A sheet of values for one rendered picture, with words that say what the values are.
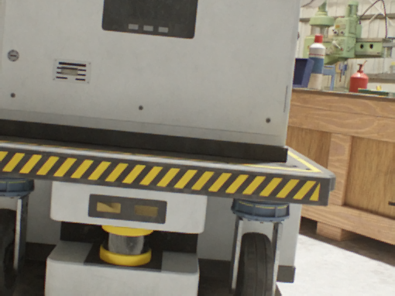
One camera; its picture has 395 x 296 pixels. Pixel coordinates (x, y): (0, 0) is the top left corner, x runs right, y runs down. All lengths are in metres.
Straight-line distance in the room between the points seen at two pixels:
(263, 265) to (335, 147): 0.87
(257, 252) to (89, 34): 0.50
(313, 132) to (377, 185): 0.30
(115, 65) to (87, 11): 0.11
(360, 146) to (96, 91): 0.99
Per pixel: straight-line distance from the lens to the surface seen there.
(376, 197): 1.76
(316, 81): 2.29
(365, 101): 1.76
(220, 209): 1.16
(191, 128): 1.02
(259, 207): 1.00
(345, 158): 1.80
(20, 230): 1.07
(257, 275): 1.00
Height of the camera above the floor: 0.45
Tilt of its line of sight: 5 degrees down
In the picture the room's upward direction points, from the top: 6 degrees clockwise
